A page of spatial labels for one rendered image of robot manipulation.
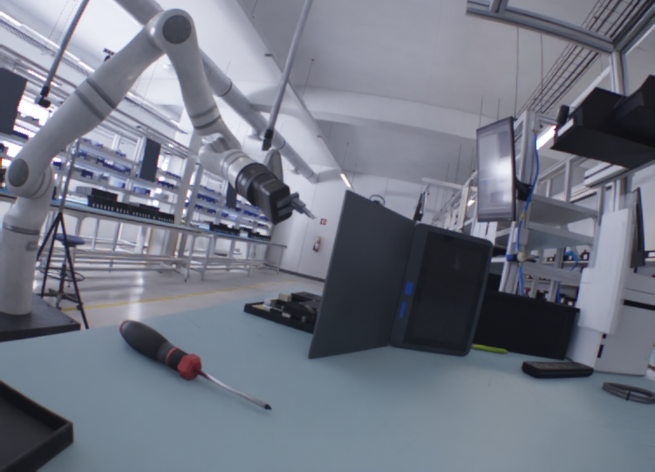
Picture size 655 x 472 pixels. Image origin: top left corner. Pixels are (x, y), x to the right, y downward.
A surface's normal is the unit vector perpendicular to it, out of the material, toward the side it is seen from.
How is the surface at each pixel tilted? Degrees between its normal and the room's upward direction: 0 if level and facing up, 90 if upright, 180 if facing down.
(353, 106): 90
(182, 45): 112
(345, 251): 90
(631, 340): 90
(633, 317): 90
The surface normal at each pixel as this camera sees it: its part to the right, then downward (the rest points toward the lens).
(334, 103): -0.18, -0.10
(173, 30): 0.59, 0.44
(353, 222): 0.76, 0.14
